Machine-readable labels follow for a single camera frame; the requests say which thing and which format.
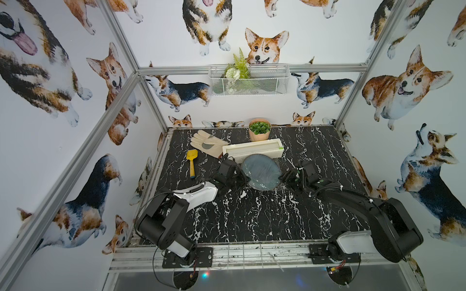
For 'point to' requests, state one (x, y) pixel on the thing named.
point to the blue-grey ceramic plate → (262, 170)
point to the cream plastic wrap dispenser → (273, 148)
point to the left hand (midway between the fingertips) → (255, 176)
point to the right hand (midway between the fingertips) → (279, 179)
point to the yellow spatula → (192, 154)
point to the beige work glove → (208, 143)
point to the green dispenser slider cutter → (281, 148)
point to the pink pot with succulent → (259, 129)
